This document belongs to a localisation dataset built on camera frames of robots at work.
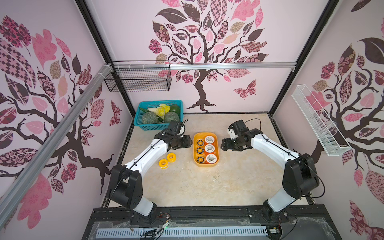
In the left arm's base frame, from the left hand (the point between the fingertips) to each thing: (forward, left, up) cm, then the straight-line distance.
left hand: (187, 145), depth 86 cm
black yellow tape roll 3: (-3, -8, -12) cm, 15 cm away
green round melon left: (+23, +27, -1) cm, 36 cm away
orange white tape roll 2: (+3, -14, -9) cm, 17 cm away
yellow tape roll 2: (-1, +11, -13) cm, 17 cm away
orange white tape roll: (+10, -14, -9) cm, 20 cm away
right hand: (-1, -24, -3) cm, 24 cm away
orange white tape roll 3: (-4, -14, -9) cm, 18 cm away
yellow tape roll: (-6, +15, -13) cm, 21 cm away
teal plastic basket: (+24, +37, -7) cm, 44 cm away
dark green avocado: (+37, +11, -4) cm, 39 cm away
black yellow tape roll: (+10, -8, -12) cm, 17 cm away
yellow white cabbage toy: (+34, +22, -5) cm, 41 cm away
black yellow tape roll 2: (+4, -8, -13) cm, 15 cm away
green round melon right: (+26, +12, -2) cm, 29 cm away
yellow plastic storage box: (+13, -7, -9) cm, 17 cm away
